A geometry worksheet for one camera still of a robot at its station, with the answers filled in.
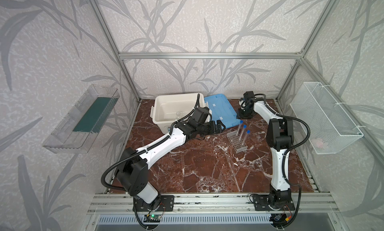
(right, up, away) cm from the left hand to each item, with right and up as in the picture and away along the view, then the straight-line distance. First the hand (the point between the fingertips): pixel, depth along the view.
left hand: (222, 125), depth 78 cm
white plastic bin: (-36, +10, +29) cm, 47 cm away
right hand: (+17, +7, +28) cm, 33 cm away
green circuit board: (-35, -45, -7) cm, 57 cm away
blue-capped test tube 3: (+20, -7, +21) cm, 30 cm away
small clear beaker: (-27, +6, +24) cm, 37 cm away
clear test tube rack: (+12, -13, +16) cm, 24 cm away
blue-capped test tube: (+13, -2, +13) cm, 18 cm away
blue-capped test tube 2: (+14, -2, +8) cm, 16 cm away
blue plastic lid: (+5, +8, +34) cm, 35 cm away
